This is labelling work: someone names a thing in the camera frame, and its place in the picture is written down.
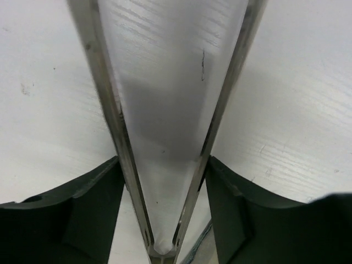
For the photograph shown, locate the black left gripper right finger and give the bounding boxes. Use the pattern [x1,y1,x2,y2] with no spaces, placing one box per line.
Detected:
[206,157,351,263]

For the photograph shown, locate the grey patchwork placemat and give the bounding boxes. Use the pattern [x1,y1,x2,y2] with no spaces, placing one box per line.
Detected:
[181,221,219,264]

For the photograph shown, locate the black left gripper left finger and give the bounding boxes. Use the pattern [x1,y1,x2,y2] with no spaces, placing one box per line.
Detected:
[1,157,124,263]

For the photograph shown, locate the metal tongs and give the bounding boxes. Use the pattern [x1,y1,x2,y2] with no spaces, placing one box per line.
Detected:
[68,1,267,263]

